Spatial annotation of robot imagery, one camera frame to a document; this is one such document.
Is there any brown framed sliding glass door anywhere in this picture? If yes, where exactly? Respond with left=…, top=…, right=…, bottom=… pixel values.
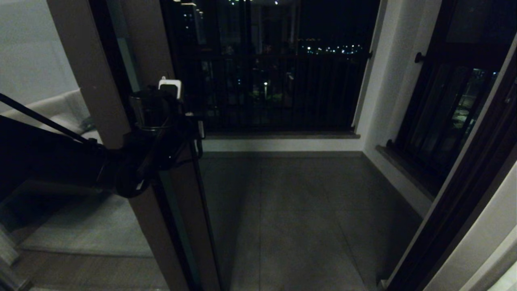
left=91, top=0, right=223, bottom=291

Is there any brown framed fixed glass panel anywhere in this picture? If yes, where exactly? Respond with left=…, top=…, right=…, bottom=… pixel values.
left=0, top=0, right=190, bottom=291

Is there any white sofa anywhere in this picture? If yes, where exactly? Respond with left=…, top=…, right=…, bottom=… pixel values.
left=0, top=89, right=101, bottom=144

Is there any grey rug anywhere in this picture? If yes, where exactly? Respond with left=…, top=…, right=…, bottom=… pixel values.
left=18, top=190, right=156, bottom=258

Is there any brown stone balcony sill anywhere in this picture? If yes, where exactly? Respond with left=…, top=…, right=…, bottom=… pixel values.
left=202, top=132, right=361, bottom=140

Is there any black balcony railing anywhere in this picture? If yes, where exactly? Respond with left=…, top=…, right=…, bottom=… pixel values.
left=174, top=51, right=370, bottom=133

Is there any brown stone side sill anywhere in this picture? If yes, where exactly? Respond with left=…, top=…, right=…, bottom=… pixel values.
left=376, top=145, right=437, bottom=202

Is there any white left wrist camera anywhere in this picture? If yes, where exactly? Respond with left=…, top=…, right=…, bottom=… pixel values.
left=158, top=77, right=183, bottom=100

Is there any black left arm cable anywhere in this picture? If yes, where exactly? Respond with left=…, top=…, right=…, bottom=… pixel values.
left=0, top=93, right=103, bottom=148

